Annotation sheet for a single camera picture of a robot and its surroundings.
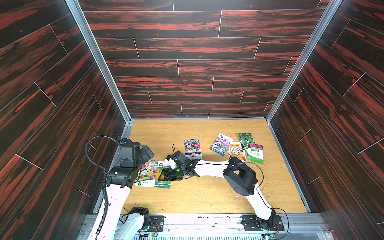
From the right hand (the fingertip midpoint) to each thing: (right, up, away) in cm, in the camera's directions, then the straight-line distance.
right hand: (164, 177), depth 87 cm
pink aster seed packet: (+17, +15, +16) cm, 28 cm away
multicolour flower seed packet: (-11, +1, +4) cm, 12 cm away
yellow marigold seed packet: (-1, -4, 0) cm, 4 cm away
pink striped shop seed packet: (+46, +15, +14) cm, 51 cm away
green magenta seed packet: (+59, +12, +12) cm, 62 cm away
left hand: (-8, +17, -12) cm, 22 cm away
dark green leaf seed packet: (+56, +22, +21) cm, 64 cm away
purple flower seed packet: (+38, +18, +17) cm, 45 cm away
